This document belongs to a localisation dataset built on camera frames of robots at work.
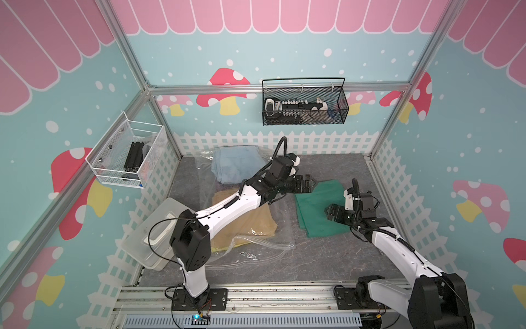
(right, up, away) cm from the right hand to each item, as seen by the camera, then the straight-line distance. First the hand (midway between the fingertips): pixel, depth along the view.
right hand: (333, 210), depth 87 cm
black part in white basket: (-74, +20, -18) cm, 79 cm away
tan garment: (-31, -5, -2) cm, 32 cm away
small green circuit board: (-52, -37, -15) cm, 65 cm away
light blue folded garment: (-46, +21, +18) cm, 53 cm away
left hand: (-13, +11, -8) cm, 19 cm away
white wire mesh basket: (-79, +22, -15) cm, 84 cm away
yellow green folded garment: (-49, -15, -6) cm, 52 cm away
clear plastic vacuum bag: (-30, -10, -4) cm, 32 cm away
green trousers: (-7, 0, +9) cm, 11 cm away
